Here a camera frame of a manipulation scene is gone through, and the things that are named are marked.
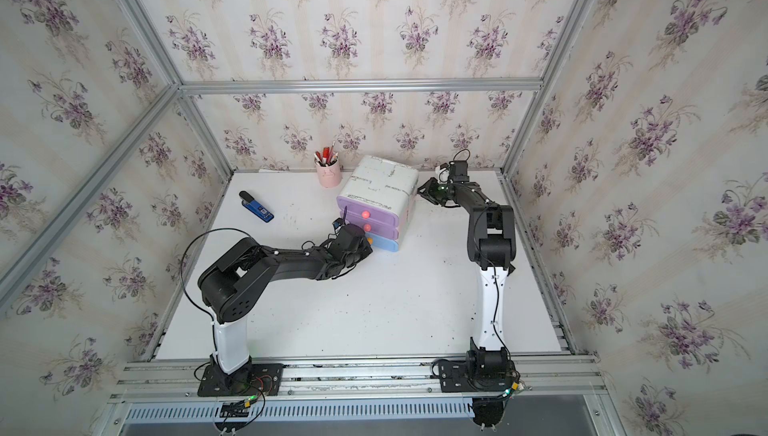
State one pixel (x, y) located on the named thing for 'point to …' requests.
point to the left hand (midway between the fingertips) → (375, 246)
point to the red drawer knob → (365, 214)
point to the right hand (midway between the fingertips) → (421, 191)
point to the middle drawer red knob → (367, 227)
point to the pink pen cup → (329, 176)
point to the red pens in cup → (327, 157)
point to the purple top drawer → (356, 207)
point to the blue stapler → (253, 206)
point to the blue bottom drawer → (383, 243)
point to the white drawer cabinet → (378, 197)
